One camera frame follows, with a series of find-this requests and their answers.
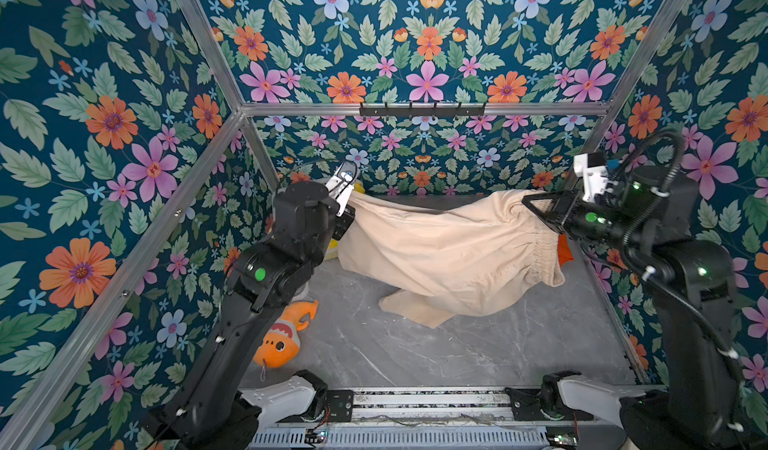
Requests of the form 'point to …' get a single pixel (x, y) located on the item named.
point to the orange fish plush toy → (282, 341)
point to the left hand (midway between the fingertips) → (333, 181)
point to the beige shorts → (434, 265)
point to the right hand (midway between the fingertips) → (528, 196)
